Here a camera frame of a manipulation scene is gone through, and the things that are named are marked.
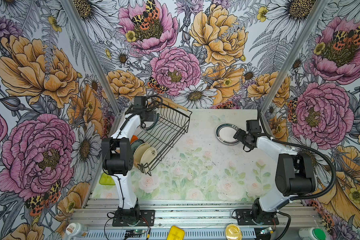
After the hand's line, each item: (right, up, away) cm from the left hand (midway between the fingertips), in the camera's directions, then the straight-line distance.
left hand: (146, 119), depth 97 cm
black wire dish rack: (+15, -4, +14) cm, 21 cm away
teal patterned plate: (-4, -15, -10) cm, 19 cm away
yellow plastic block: (+21, -54, -28) cm, 64 cm away
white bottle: (-21, -48, -33) cm, 62 cm away
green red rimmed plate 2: (+53, -10, +11) cm, 55 cm away
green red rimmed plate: (-1, -4, +13) cm, 14 cm away
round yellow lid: (+47, -53, -27) cm, 76 cm away
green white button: (+77, -49, -34) cm, 98 cm away
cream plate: (-1, -19, -13) cm, 23 cm away
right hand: (+59, -14, -2) cm, 61 cm away
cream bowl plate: (+4, -21, -14) cm, 25 cm away
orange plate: (-5, -12, -8) cm, 15 cm away
